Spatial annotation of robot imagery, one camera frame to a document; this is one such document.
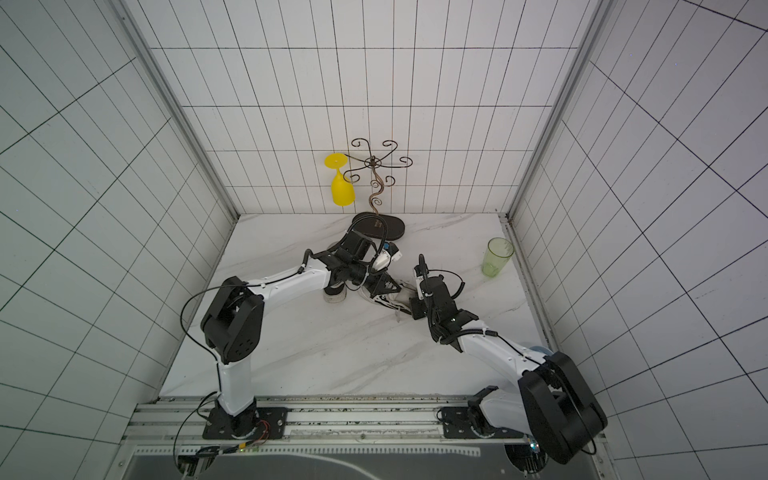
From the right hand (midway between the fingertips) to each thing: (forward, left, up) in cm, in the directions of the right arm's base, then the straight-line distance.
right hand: (417, 287), depth 89 cm
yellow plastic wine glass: (+27, +26, +15) cm, 40 cm away
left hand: (-5, +7, +4) cm, 9 cm away
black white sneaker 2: (-5, +5, +2) cm, 7 cm away
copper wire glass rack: (+30, +12, +18) cm, 37 cm away
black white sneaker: (-2, +25, -3) cm, 26 cm away
